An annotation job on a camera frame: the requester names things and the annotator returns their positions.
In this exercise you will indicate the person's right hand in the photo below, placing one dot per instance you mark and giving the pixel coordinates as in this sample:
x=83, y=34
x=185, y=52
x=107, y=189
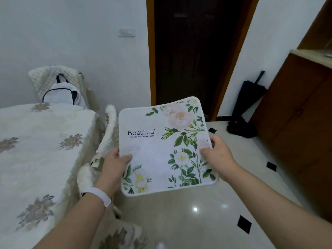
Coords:
x=221, y=159

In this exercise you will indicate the person's left hand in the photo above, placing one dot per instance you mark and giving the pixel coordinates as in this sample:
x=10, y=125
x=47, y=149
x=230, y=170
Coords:
x=111, y=173

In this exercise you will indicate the white Beautiful floral placemat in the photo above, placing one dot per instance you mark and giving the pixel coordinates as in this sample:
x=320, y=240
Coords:
x=155, y=152

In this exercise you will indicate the person's right forearm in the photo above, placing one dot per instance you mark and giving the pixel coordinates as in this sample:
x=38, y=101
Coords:
x=280, y=210

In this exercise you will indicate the dining table with floral cloth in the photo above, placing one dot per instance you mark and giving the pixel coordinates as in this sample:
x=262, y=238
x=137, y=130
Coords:
x=39, y=163

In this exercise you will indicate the smartwatch with white band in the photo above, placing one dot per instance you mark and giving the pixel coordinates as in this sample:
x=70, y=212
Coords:
x=99, y=194

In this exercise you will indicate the black folded umbrella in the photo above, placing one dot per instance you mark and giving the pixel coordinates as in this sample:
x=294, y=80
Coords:
x=249, y=95

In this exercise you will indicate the white shoe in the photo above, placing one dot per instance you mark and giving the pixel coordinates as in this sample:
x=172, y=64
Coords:
x=160, y=246

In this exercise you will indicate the wooden sideboard cabinet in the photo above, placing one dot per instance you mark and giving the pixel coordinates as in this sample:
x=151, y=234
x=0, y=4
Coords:
x=298, y=114

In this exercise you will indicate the white backpack with dark trim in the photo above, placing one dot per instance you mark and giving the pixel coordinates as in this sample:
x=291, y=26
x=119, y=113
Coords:
x=61, y=93

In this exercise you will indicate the dark wooden door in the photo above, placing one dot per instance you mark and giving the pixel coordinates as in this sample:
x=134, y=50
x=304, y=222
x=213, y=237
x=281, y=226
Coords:
x=194, y=49

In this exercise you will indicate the brown door frame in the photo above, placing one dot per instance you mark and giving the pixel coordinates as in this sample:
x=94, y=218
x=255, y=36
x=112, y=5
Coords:
x=151, y=49

